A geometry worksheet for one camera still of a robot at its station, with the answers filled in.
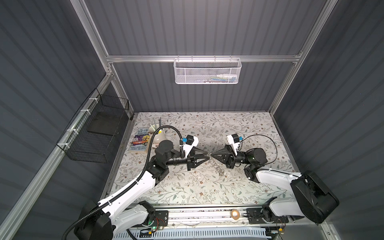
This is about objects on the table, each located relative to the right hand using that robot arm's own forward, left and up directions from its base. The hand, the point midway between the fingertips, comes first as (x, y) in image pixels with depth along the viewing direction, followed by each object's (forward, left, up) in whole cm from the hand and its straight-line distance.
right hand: (213, 159), depth 66 cm
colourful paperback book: (+27, +47, -23) cm, 59 cm away
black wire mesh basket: (+12, +59, +3) cm, 60 cm away
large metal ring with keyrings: (-3, -1, 0) cm, 3 cm away
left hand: (+1, +2, +2) cm, 3 cm away
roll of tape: (-16, -13, -26) cm, 33 cm away
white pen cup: (+26, +32, -17) cm, 45 cm away
